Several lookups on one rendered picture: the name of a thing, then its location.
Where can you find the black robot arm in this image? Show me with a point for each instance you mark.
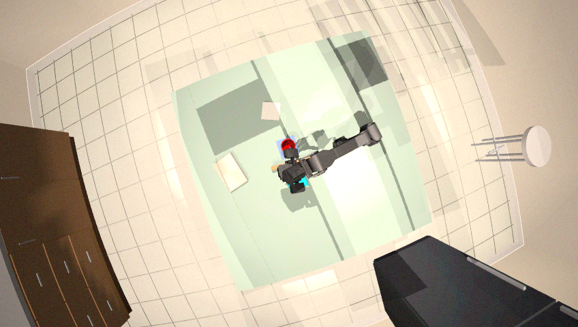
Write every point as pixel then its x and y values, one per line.
pixel 319 161

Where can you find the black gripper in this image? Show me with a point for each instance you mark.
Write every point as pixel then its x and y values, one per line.
pixel 292 153

